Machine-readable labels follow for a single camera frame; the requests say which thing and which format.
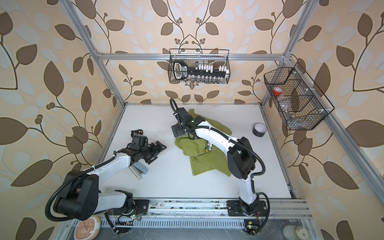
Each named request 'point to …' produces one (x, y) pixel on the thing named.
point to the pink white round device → (87, 229)
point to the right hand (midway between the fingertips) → (182, 129)
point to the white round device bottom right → (293, 232)
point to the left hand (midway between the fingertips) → (163, 149)
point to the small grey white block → (138, 169)
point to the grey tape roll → (259, 129)
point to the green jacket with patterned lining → (206, 157)
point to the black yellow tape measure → (134, 132)
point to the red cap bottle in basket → (277, 90)
